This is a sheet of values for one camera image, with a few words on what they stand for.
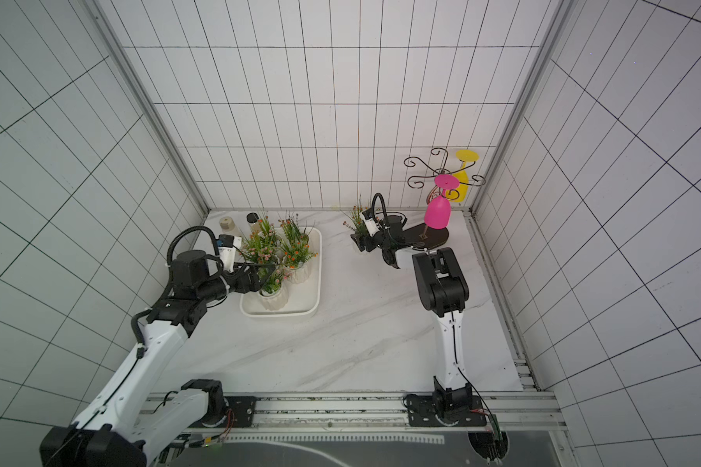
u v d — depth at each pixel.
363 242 0.95
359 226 0.98
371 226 0.95
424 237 1.08
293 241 0.99
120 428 0.40
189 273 0.57
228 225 1.03
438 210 0.90
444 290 0.59
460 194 0.80
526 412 0.75
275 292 0.88
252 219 1.04
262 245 0.92
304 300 0.94
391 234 0.84
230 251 0.68
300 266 0.93
